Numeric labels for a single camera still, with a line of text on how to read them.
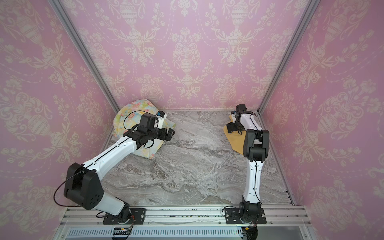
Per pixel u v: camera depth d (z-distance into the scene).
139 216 0.75
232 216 0.73
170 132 0.78
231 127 0.98
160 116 0.75
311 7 0.69
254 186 0.64
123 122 1.01
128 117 1.00
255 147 0.62
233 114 1.01
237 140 0.99
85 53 0.86
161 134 0.76
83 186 0.42
